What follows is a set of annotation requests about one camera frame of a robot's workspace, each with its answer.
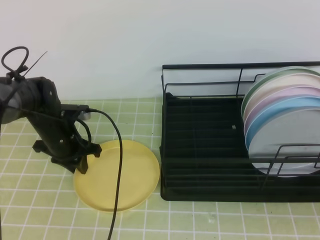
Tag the green plate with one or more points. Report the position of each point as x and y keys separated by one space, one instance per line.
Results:
x=279 y=72

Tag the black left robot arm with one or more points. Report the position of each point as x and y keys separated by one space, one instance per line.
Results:
x=11 y=103

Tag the black wire dish rack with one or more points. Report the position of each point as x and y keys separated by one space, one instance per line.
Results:
x=203 y=147

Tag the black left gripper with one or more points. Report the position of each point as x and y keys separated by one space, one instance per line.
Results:
x=59 y=136

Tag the blue plate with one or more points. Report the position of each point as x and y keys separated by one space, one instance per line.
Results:
x=275 y=112

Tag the lilac plate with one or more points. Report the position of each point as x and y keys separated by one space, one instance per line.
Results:
x=254 y=107

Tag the yellow plate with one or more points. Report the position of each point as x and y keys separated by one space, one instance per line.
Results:
x=114 y=182

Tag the black cable tie loop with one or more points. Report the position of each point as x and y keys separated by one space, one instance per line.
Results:
x=15 y=62

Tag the grey plate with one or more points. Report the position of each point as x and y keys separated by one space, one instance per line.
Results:
x=298 y=160

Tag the cream plate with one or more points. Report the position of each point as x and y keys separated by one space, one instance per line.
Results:
x=286 y=81

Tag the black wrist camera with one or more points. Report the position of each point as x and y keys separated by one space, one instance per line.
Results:
x=77 y=111

